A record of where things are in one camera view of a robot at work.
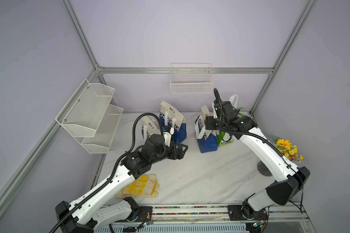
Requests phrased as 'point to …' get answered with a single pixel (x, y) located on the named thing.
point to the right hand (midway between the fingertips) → (211, 123)
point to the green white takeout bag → (234, 99)
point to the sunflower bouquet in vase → (285, 146)
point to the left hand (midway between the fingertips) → (180, 148)
